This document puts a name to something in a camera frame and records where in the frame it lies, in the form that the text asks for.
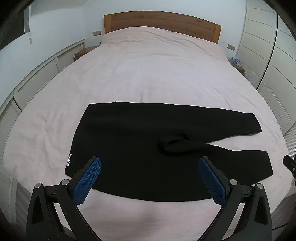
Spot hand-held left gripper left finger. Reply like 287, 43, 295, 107
26, 156, 102, 241

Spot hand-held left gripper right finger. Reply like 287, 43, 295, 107
198, 156, 273, 241

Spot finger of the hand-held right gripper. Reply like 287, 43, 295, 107
283, 156, 296, 180

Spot black pants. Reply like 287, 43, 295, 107
64, 101, 273, 202

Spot white louvered wardrobe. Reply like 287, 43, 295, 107
235, 0, 296, 149

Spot wooden nightstand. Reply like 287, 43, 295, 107
229, 59, 245, 74
74, 46, 99, 61

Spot white low cabinet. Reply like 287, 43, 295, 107
0, 38, 87, 232

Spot bed with pink sheet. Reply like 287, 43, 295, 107
0, 26, 292, 241

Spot wooden headboard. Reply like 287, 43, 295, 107
104, 13, 222, 44

